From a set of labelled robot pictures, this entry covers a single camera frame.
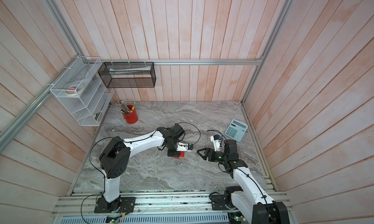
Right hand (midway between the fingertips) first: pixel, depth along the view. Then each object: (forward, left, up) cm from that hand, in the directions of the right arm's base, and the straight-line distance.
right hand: (201, 151), depth 83 cm
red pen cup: (+25, +49, -1) cm, 55 cm away
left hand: (+2, +15, -6) cm, 17 cm away
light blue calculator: (+20, -26, -8) cm, 34 cm away
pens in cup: (+28, +53, +5) cm, 60 cm away
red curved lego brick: (0, +12, -5) cm, 13 cm away
